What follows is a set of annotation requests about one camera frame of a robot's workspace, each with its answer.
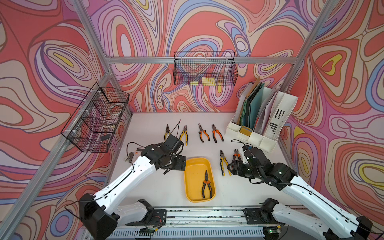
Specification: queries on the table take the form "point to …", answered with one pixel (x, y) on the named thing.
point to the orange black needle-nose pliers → (201, 130)
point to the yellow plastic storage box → (193, 178)
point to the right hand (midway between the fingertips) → (232, 172)
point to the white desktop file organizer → (262, 115)
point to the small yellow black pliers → (167, 131)
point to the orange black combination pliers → (214, 130)
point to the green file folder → (251, 107)
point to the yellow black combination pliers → (223, 160)
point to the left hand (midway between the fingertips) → (181, 165)
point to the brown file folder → (253, 87)
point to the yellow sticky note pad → (208, 81)
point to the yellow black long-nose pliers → (184, 131)
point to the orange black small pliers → (207, 183)
